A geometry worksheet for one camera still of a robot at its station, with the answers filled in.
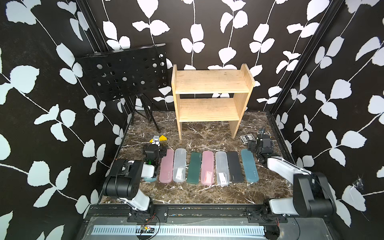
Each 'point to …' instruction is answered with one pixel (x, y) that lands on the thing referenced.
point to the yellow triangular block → (162, 137)
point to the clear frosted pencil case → (222, 168)
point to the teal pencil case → (249, 166)
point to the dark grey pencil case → (235, 167)
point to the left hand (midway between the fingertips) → (155, 141)
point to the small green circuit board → (147, 229)
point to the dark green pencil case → (194, 171)
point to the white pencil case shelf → (179, 165)
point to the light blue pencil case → (149, 179)
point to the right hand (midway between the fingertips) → (258, 138)
